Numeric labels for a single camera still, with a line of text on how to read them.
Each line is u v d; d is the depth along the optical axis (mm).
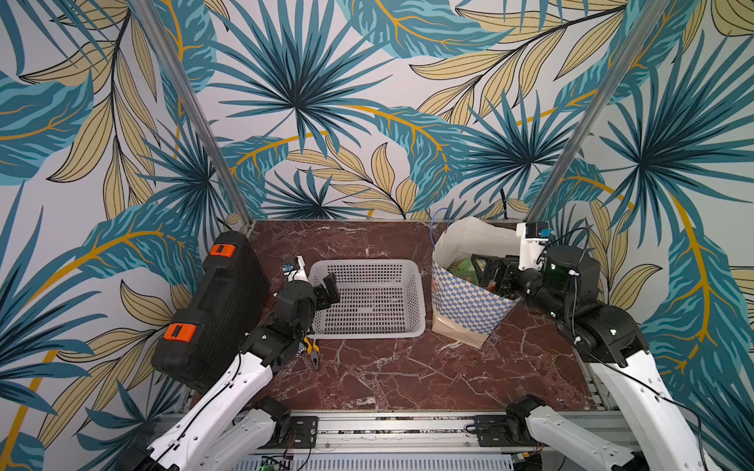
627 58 751
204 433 414
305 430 742
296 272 662
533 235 517
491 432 733
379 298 975
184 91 800
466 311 770
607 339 398
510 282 548
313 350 856
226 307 719
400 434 748
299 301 560
